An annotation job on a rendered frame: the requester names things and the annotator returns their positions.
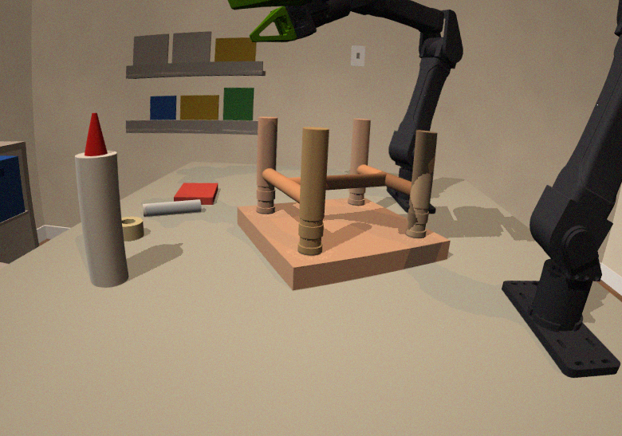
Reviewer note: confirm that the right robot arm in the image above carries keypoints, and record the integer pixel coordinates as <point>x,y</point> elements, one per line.
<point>438,56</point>

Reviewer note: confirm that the red flat rectangular block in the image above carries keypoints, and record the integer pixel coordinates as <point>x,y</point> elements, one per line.
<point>194,191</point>

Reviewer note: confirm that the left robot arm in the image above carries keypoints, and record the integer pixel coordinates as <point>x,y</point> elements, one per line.
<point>570,223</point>

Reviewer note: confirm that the white cylinder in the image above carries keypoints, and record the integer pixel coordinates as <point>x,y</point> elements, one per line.
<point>164,208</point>

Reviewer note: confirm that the beige bottle with red pointed cap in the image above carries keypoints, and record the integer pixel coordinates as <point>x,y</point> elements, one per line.
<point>99,202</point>

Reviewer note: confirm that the brown wooden stool legs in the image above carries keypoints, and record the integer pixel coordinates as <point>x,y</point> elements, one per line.
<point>309,189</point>

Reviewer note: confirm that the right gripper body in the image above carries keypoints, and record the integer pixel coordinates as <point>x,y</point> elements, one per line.
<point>302,21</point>

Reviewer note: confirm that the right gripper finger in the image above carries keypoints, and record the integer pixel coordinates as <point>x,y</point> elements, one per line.
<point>277,25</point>
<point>285,23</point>

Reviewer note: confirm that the light brown wooden stool seat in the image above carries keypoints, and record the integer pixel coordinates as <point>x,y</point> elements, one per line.
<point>357,242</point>

